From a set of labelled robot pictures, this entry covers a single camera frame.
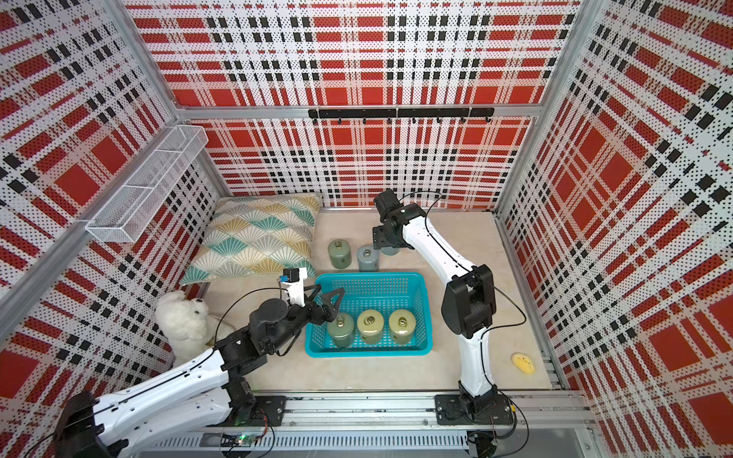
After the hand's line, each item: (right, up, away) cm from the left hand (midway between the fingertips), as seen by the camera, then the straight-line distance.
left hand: (336, 288), depth 74 cm
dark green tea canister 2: (-3, +8, +24) cm, 25 cm away
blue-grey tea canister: (+7, +7, +21) cm, 24 cm away
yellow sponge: (+53, -22, +5) cm, 57 cm away
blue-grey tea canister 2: (+15, +9, +16) cm, 24 cm away
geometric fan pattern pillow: (-30, +14, +18) cm, 38 cm away
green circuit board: (-22, -37, -5) cm, 43 cm away
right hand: (+16, +13, +15) cm, 26 cm away
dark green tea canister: (+1, -13, +5) cm, 14 cm away
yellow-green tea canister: (+9, -11, +6) cm, 15 cm away
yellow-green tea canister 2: (+18, -11, +6) cm, 22 cm away
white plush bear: (-37, -9, -4) cm, 38 cm away
